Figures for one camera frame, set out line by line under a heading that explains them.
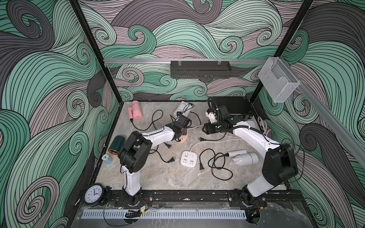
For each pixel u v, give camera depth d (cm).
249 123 101
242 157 82
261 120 101
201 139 95
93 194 73
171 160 87
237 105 132
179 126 73
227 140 97
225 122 62
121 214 70
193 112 114
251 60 95
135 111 108
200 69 96
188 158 86
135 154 48
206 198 74
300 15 74
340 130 55
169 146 93
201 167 83
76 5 70
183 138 95
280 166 43
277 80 82
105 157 81
